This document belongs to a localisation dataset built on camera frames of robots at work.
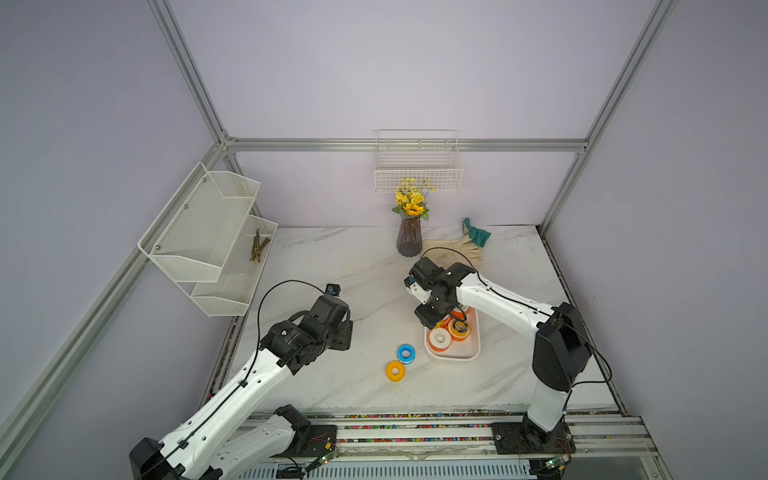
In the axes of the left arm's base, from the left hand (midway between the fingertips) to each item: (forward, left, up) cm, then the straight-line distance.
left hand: (334, 332), depth 76 cm
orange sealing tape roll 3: (+9, -31, -13) cm, 35 cm away
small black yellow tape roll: (+8, -36, -13) cm, 39 cm away
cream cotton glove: (+43, -43, -14) cm, 62 cm away
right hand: (+8, -27, -7) cm, 30 cm away
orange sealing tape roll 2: (+4, -30, -14) cm, 33 cm away
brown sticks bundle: (+32, +30, -2) cm, 44 cm away
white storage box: (+1, -38, -15) cm, 40 cm away
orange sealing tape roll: (+5, -35, -14) cm, 38 cm away
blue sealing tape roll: (0, -19, -16) cm, 25 cm away
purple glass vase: (+39, -21, -7) cm, 45 cm away
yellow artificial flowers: (+41, -21, +12) cm, 48 cm away
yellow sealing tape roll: (-7, -16, -16) cm, 23 cm away
